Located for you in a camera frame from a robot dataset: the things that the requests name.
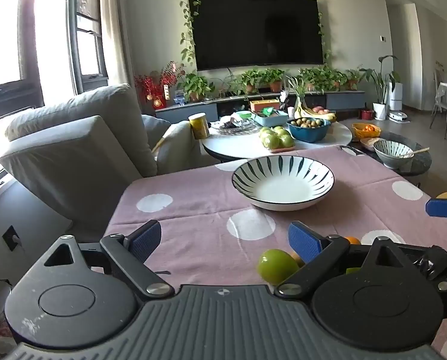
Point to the grey sofa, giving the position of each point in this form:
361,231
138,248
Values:
81,142

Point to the pile of kiwis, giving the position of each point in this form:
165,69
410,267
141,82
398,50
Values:
308,122

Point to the yellow can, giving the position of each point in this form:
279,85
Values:
198,127

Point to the round white table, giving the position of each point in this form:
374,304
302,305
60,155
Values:
238,146

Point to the blue grey pillow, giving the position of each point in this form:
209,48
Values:
154,129

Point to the glass plate with snacks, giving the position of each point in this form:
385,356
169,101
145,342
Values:
234,127

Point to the row of green potted plants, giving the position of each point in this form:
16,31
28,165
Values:
321,77

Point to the bunch of bananas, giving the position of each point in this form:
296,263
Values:
317,116

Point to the wooden spoon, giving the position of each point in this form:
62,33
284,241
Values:
418,152

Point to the red pot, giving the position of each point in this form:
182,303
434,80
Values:
366,114

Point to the large striped white bowl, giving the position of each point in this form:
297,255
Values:
283,183

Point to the pink peaches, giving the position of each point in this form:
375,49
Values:
321,110

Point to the black wall television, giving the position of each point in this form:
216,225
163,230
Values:
253,32

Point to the wall outlet with plug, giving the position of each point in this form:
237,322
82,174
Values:
10,238

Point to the leafy potted plant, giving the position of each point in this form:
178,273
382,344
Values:
194,84

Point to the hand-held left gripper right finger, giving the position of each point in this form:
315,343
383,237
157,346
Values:
305,243

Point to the orange box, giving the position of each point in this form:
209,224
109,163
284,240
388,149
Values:
264,105

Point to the small potted plant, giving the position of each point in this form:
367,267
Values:
274,77
250,78

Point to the beige curtain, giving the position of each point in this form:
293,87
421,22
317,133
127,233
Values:
120,45

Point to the pink polka dot tablecloth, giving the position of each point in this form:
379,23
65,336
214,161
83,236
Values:
208,210

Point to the green sprouts in vase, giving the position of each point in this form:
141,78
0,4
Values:
298,93

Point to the pack of green apples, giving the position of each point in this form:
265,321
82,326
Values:
278,140

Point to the large black framed window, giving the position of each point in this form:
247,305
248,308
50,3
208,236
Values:
2,45

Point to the cream pillow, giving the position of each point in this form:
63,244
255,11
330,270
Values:
176,146

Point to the dining chair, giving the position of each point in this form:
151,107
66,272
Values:
439,101

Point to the green mango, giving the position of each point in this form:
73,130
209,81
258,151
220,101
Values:
276,268

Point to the orange basket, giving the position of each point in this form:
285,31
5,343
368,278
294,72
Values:
362,135

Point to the grey television cabinet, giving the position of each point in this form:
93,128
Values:
339,100

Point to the green hanging vine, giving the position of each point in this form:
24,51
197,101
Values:
186,43

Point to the round glass side table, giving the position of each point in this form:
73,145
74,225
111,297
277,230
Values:
420,163

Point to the pile of tangerines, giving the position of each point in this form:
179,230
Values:
369,128

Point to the blue bowl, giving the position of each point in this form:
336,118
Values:
309,134

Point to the tall plant in white pot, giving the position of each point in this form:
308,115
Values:
381,82

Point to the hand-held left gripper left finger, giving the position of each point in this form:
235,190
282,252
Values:
144,242

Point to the blue white vase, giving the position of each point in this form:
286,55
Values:
178,98

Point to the small pink dish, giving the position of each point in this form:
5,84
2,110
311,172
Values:
369,144

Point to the teal tray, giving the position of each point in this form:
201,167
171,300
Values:
272,120

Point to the small striped bowl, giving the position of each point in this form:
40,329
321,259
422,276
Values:
390,157

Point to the red flower decoration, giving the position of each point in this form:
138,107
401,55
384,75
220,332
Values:
150,84

